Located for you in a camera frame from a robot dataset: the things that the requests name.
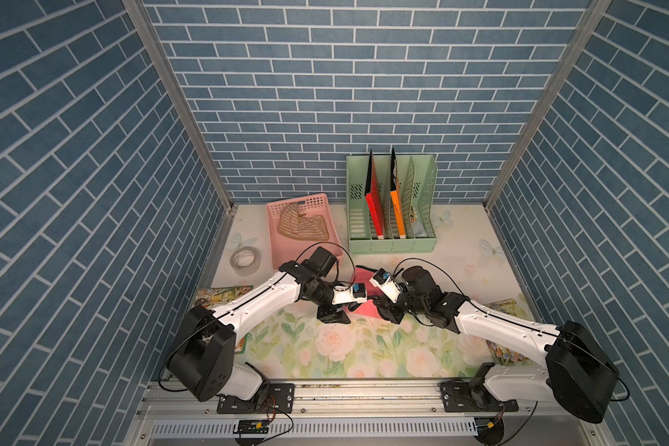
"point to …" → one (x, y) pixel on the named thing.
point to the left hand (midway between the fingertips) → (352, 310)
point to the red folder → (373, 195)
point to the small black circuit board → (252, 426)
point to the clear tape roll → (245, 261)
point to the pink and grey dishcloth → (370, 307)
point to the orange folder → (395, 196)
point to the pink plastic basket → (283, 250)
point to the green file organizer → (417, 187)
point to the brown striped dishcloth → (294, 225)
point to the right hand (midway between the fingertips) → (377, 300)
